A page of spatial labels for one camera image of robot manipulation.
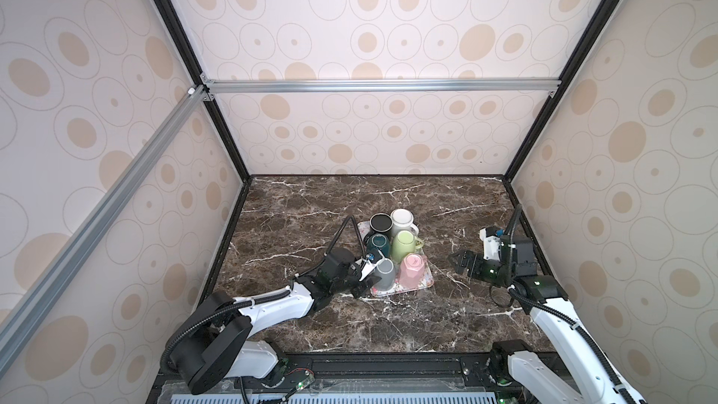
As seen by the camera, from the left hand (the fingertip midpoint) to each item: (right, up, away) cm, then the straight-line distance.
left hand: (382, 270), depth 83 cm
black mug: (+1, +13, +12) cm, 18 cm away
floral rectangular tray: (-5, +11, +20) cm, 23 cm away
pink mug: (+9, 0, -1) cm, 9 cm away
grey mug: (+1, 0, -1) cm, 2 cm away
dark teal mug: (-1, +8, +4) cm, 9 cm away
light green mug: (+7, +7, +5) cm, 11 cm away
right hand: (+26, +4, -3) cm, 26 cm away
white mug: (+8, +14, +14) cm, 22 cm away
